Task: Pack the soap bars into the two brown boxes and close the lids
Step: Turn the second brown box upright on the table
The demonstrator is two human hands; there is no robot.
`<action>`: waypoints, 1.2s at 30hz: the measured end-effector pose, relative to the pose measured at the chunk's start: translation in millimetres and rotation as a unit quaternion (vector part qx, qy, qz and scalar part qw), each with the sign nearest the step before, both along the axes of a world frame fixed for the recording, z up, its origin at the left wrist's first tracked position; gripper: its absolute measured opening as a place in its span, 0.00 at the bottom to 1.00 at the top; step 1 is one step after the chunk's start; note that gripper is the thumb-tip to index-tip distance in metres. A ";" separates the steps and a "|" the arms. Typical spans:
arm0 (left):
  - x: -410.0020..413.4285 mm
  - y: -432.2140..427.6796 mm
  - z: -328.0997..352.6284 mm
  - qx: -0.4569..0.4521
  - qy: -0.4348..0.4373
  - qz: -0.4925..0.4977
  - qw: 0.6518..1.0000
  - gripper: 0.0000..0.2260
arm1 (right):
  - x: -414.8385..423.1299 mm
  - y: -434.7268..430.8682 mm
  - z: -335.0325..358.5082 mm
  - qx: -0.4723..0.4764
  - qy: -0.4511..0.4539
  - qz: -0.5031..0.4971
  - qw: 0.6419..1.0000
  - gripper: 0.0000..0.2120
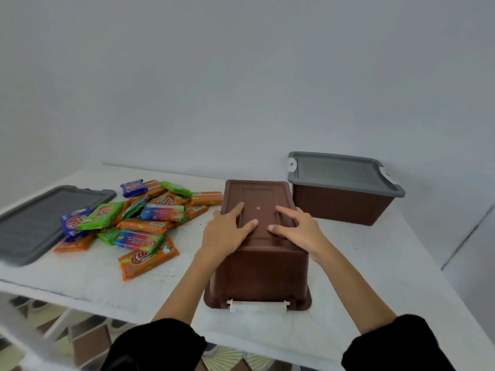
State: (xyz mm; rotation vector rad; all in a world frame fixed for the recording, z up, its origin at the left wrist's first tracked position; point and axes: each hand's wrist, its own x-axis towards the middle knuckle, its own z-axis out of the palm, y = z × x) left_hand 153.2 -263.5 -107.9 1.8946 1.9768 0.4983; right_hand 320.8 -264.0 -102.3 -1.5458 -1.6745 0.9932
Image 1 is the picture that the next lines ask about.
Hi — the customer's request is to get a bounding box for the person's right hand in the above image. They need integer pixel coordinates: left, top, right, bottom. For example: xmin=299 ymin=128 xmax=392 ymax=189
xmin=267 ymin=206 xmax=329 ymax=263

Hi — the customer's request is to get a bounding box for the person's left hand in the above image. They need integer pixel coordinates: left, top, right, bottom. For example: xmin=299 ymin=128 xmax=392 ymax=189
xmin=201 ymin=203 xmax=259 ymax=259

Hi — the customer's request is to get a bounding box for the brown plastic box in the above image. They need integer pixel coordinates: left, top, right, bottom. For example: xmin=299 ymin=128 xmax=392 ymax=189
xmin=287 ymin=158 xmax=397 ymax=227

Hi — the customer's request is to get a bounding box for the brown storage box with sticker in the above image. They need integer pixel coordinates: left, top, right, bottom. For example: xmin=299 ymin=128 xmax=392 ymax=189
xmin=204 ymin=179 xmax=312 ymax=313

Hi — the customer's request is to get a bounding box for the pile of colourful soap packets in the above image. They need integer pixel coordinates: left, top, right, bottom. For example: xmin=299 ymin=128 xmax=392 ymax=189
xmin=53 ymin=179 xmax=224 ymax=282

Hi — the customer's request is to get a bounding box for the person's right forearm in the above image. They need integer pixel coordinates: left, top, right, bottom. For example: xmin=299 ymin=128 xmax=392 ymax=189
xmin=309 ymin=245 xmax=457 ymax=371

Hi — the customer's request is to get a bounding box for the person's left forearm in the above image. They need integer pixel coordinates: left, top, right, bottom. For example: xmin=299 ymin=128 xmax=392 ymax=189
xmin=100 ymin=247 xmax=221 ymax=371

